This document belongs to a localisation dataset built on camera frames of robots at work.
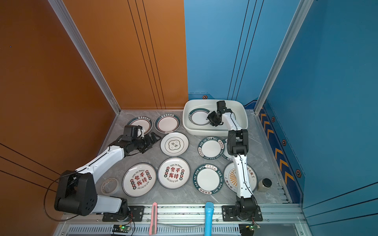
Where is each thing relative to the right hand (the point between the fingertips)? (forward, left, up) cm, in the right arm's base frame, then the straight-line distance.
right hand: (206, 119), depth 112 cm
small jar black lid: (-51, -27, +5) cm, 57 cm away
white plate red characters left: (-45, +41, -2) cm, 61 cm away
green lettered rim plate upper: (-25, -2, -2) cm, 25 cm away
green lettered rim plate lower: (-45, +1, -3) cm, 45 cm away
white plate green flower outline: (-21, +23, -1) cm, 31 cm away
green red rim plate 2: (-1, +49, -1) cm, 49 cm away
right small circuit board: (-67, -19, -3) cm, 70 cm away
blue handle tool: (-60, +2, 0) cm, 60 cm away
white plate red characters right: (-41, +21, -2) cm, 46 cm away
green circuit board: (-68, +45, -4) cm, 81 cm away
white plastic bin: (+8, -26, +4) cm, 27 cm away
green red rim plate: (+3, +6, -1) cm, 7 cm away
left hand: (-26, +31, +10) cm, 42 cm away
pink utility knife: (-66, +29, -1) cm, 72 cm away
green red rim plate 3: (-2, +30, -2) cm, 30 cm away
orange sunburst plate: (-44, -12, -3) cm, 45 cm away
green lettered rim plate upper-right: (-30, -11, -2) cm, 32 cm away
